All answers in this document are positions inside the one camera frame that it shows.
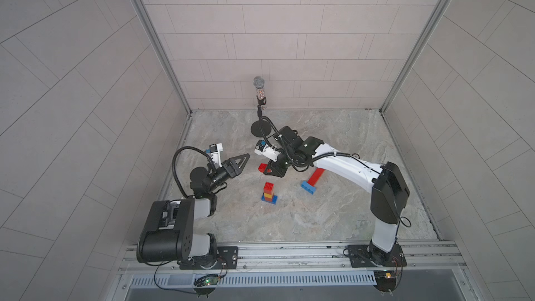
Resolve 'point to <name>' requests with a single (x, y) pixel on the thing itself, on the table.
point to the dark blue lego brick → (274, 199)
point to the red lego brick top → (262, 167)
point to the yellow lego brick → (268, 195)
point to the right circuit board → (385, 281)
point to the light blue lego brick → (308, 187)
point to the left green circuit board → (205, 284)
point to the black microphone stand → (260, 128)
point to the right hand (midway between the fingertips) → (267, 169)
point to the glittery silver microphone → (258, 83)
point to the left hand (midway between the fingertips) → (249, 159)
